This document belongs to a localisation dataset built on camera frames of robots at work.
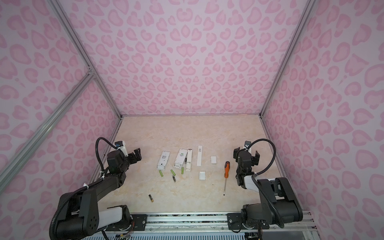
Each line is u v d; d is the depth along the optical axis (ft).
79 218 1.36
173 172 2.96
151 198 2.64
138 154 2.70
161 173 2.96
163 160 3.10
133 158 2.64
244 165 2.25
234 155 2.82
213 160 3.13
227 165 2.96
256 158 2.63
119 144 2.54
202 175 2.89
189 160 3.05
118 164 2.27
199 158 3.13
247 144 2.52
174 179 2.88
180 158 3.11
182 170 2.96
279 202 1.44
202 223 2.46
